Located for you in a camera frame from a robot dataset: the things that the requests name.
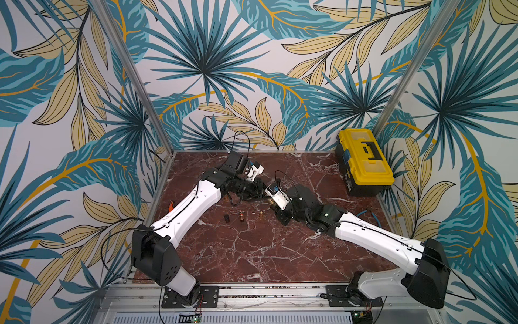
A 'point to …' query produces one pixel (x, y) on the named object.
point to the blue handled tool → (369, 210)
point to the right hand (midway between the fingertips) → (273, 202)
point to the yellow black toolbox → (364, 168)
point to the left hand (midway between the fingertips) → (270, 199)
